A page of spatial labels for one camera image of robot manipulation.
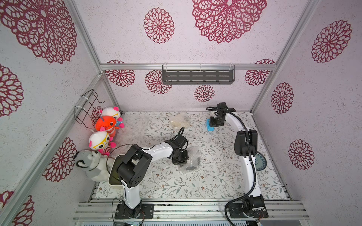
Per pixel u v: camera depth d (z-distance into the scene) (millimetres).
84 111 755
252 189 648
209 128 1088
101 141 801
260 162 920
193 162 877
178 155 776
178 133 779
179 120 1099
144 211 732
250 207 649
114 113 948
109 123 883
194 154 898
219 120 927
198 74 955
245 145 670
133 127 1106
